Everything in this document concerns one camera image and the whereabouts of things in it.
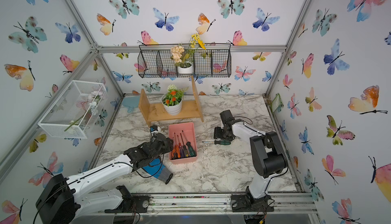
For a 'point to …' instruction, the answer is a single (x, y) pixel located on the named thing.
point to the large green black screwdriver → (221, 142)
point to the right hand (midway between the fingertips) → (219, 134)
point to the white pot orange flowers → (172, 100)
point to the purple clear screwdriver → (180, 149)
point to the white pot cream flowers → (184, 65)
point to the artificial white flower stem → (94, 97)
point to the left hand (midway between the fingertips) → (172, 141)
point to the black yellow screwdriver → (185, 151)
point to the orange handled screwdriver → (177, 147)
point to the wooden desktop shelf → (156, 112)
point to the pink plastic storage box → (174, 129)
